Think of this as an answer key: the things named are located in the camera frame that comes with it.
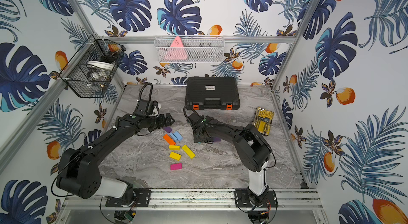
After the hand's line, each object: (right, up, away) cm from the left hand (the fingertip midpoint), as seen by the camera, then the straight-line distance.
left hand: (168, 119), depth 86 cm
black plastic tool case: (+25, +16, +21) cm, 37 cm away
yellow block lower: (+4, -20, +2) cm, 21 cm away
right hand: (+18, -11, +7) cm, 22 cm away
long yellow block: (+11, -18, +4) cm, 22 cm away
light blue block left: (+1, -10, +9) cm, 14 cm away
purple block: (-3, -7, +12) cm, 14 cm away
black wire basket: (-36, +26, -7) cm, 45 cm away
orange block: (-2, -13, +9) cm, 16 cm away
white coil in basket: (-32, +29, -6) cm, 43 cm away
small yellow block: (+3, -16, +5) cm, 17 cm away
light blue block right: (+4, -10, +9) cm, 14 cm away
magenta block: (+5, -24, -2) cm, 25 cm away
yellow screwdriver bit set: (+56, -2, +13) cm, 57 cm away
